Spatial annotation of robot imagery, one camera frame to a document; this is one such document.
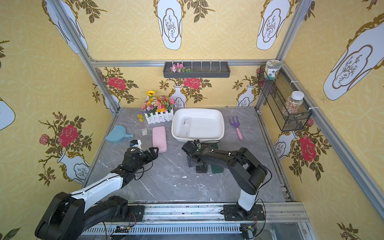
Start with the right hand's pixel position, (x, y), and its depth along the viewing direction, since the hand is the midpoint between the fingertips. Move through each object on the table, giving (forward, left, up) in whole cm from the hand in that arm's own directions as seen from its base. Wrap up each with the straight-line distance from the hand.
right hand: (200, 158), depth 93 cm
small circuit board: (-38, +38, -3) cm, 54 cm away
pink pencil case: (+12, +28, +2) cm, 31 cm away
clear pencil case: (+24, +12, 0) cm, 27 cm away
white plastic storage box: (+27, -1, +1) cm, 27 cm away
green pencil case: (-7, -9, 0) cm, 11 cm away
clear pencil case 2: (+15, +38, +1) cm, 41 cm away
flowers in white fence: (+27, +30, +15) cm, 43 cm away
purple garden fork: (+28, -26, 0) cm, 38 cm away
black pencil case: (-11, -1, +11) cm, 15 cm away
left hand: (0, +31, +7) cm, 32 cm away
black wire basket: (+41, -48, +21) cm, 67 cm away
